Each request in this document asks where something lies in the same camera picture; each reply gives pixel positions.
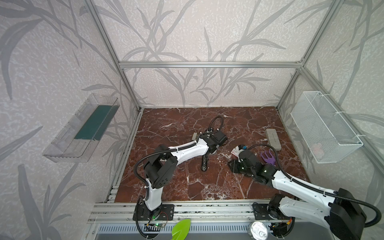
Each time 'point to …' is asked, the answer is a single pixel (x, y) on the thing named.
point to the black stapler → (204, 166)
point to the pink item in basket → (318, 150)
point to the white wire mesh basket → (328, 135)
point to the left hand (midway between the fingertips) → (210, 143)
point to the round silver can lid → (259, 231)
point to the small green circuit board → (156, 224)
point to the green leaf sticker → (181, 230)
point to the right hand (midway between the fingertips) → (228, 159)
